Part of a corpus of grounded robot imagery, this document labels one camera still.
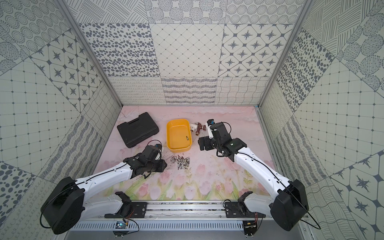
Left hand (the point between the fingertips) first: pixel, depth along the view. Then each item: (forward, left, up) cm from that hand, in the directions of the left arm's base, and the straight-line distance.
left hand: (166, 162), depth 85 cm
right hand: (+7, -23, +12) cm, 27 cm away
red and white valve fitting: (+29, -17, -3) cm, 34 cm away
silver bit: (+20, -11, -4) cm, 23 cm away
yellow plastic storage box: (+21, -5, -2) cm, 21 cm away
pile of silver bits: (+2, -8, -5) cm, 10 cm away
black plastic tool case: (+23, +24, 0) cm, 33 cm away
